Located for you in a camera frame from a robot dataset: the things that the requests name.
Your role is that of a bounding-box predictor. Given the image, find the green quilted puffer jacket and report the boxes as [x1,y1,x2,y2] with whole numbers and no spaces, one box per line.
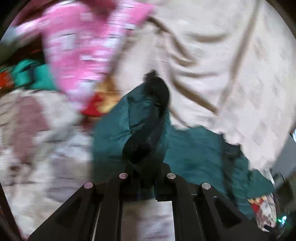
[91,70,274,218]

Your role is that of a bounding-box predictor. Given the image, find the floral leaf fleece blanket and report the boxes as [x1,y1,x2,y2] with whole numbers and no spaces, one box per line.
[0,89,176,241]

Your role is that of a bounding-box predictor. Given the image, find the red yellow patterned cloth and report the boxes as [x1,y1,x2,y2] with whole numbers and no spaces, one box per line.
[81,77,120,118]

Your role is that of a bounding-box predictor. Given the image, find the beige embossed quilt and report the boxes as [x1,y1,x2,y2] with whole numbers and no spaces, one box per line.
[112,1,295,170]

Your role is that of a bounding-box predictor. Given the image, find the teal green garment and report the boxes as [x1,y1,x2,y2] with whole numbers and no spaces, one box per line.
[11,59,58,91]

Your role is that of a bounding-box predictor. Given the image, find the pink penguin pajama garment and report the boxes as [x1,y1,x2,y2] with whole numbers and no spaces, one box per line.
[13,1,154,110]

